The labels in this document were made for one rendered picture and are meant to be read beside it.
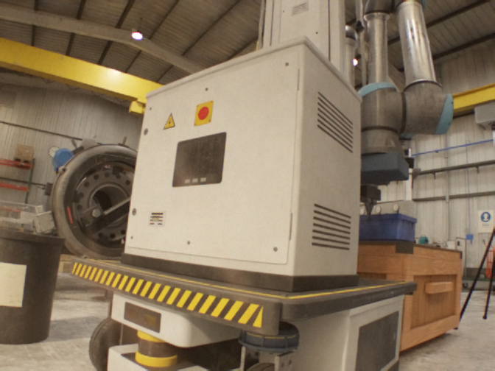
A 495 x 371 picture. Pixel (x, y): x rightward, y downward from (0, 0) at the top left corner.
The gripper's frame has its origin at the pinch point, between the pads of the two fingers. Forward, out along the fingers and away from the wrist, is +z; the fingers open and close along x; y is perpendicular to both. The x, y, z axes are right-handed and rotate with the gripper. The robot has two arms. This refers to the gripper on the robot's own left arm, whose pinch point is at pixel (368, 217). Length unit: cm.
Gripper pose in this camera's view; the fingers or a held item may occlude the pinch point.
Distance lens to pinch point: 156.6
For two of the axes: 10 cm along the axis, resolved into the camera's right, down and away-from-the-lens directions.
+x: -7.6, -1.8, -6.2
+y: -6.4, 0.8, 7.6
